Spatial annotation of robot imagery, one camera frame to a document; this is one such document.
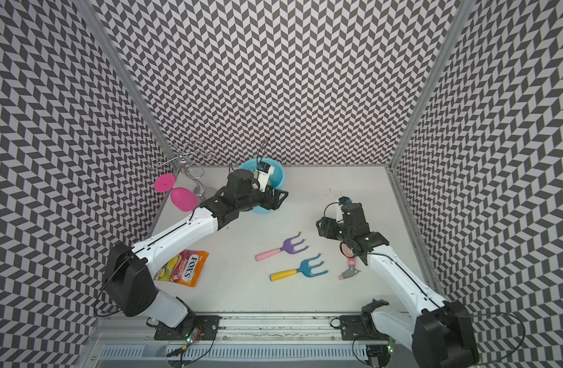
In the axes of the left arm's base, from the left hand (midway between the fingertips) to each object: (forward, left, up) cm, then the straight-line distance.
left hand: (279, 192), depth 80 cm
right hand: (-8, -16, -11) cm, 21 cm away
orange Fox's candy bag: (-20, +35, -20) cm, 45 cm away
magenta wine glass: (+1, +39, +4) cm, 39 cm away
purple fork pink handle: (-10, -3, -23) cm, 25 cm away
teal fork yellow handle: (-19, -9, -23) cm, 31 cm away
